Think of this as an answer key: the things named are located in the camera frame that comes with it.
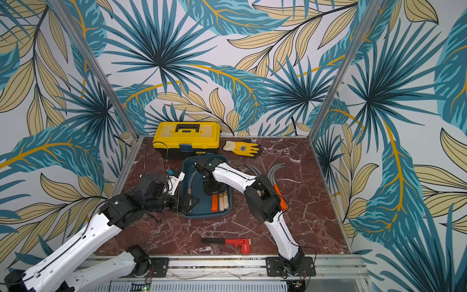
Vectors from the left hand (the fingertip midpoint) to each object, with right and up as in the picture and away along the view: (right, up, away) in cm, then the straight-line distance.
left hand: (189, 202), depth 70 cm
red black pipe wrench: (+22, -20, +9) cm, 31 cm away
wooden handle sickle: (+11, -6, +18) cm, 22 cm away
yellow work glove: (+22, +23, +43) cm, 54 cm away
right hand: (+7, -1, +23) cm, 24 cm away
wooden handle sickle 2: (+30, +9, +34) cm, 46 cm away
